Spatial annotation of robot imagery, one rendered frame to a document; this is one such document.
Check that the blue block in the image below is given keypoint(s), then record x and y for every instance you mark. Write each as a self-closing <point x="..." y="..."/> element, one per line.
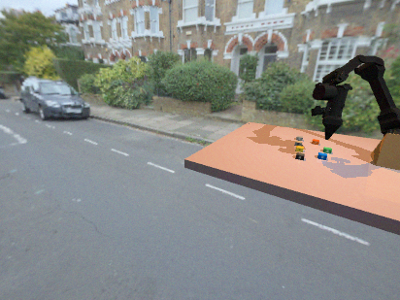
<point x="322" y="155"/>

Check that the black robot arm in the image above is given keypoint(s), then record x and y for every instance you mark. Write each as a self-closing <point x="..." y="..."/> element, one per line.
<point x="372" y="71"/>

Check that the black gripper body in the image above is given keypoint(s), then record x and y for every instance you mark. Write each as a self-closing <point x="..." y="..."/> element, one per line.
<point x="335" y="113"/>

